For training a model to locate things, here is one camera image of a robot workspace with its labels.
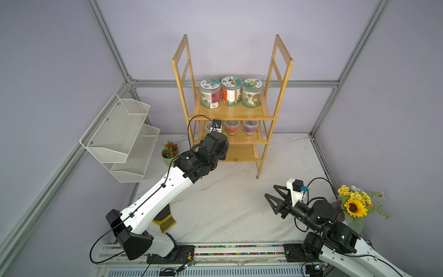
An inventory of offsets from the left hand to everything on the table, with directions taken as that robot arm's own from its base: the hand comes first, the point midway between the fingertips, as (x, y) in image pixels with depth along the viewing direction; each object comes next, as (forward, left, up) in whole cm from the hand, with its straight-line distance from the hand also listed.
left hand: (214, 144), depth 71 cm
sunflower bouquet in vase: (-22, -54, -9) cm, 59 cm away
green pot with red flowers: (+12, +26, -19) cm, 34 cm away
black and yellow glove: (-20, +26, -33) cm, 46 cm away
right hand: (-17, -22, -10) cm, 30 cm away
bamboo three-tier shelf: (+11, -13, -16) cm, 24 cm away
